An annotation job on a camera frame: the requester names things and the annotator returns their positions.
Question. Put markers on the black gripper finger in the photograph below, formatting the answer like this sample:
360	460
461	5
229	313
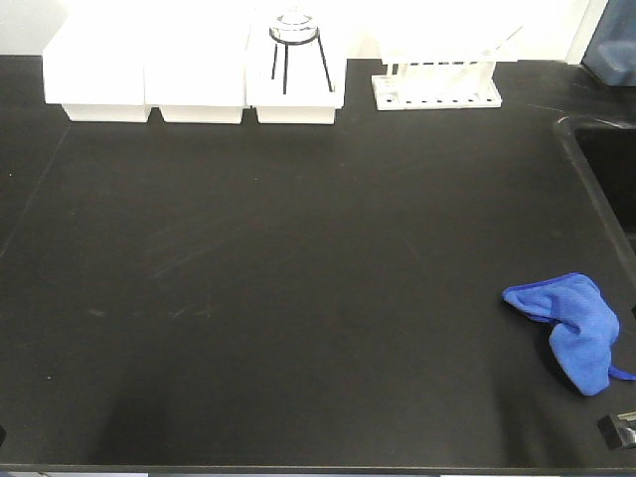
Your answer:
610	431

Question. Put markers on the blue microfibre cloth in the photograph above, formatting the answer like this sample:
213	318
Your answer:
579	328

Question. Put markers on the black bench sink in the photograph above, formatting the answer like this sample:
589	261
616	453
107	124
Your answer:
608	164

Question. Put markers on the white test tube rack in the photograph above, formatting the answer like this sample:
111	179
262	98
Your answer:
437	97

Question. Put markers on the blue-grey plastic container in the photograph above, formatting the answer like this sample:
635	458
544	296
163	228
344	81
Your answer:
616	54

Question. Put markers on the white plastic bin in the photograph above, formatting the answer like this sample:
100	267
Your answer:
94	74
303	107
196	84

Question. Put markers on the clear glass flask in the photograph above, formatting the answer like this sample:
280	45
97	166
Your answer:
293	27

